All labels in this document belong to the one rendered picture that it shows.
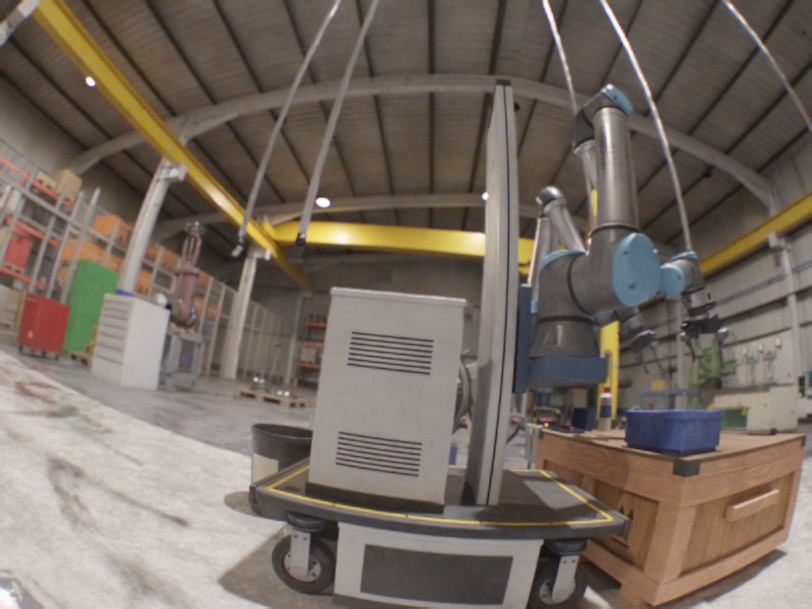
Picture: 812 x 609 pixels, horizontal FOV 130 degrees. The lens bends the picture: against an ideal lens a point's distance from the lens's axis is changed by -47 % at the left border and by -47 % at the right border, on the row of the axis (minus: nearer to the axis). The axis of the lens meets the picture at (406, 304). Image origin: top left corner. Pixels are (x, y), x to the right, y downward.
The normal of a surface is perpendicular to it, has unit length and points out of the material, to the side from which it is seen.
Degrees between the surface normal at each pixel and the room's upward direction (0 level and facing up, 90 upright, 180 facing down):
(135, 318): 90
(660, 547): 90
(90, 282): 90
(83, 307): 90
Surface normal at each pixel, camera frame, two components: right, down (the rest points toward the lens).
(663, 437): -0.99, -0.12
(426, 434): -0.07, -0.24
